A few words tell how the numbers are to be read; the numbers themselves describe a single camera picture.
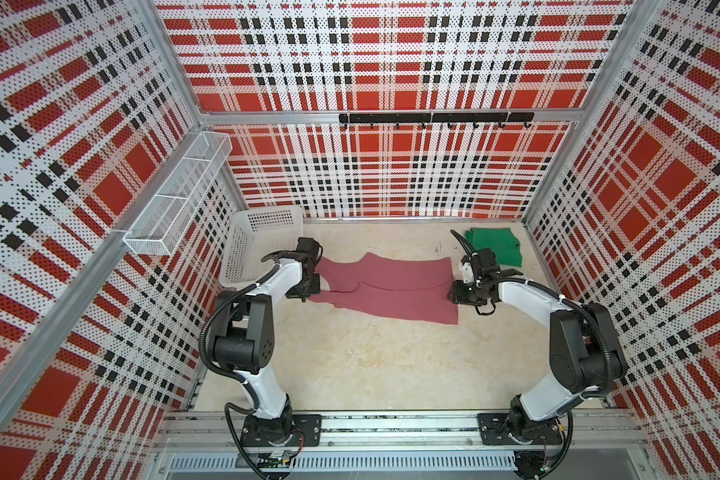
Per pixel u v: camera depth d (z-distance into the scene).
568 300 1.00
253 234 1.15
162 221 0.95
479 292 0.71
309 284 0.80
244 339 0.49
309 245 0.79
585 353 0.46
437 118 0.90
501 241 1.11
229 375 0.50
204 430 0.75
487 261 0.75
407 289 1.01
